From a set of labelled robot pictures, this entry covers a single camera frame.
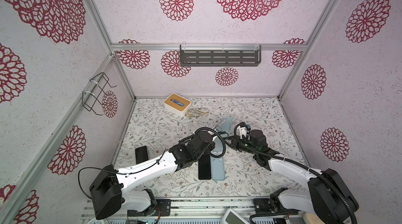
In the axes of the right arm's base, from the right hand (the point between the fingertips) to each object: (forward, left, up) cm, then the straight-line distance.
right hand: (222, 138), depth 81 cm
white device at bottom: (-33, -3, -11) cm, 35 cm away
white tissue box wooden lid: (+31, +29, -10) cm, 44 cm away
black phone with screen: (-11, +9, -14) cm, 20 cm away
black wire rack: (+8, +63, +21) cm, 66 cm away
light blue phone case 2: (+10, -3, -1) cm, 10 cm away
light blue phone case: (-10, +2, -15) cm, 18 cm away
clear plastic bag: (+26, +15, -11) cm, 32 cm away
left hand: (0, +7, +4) cm, 8 cm away
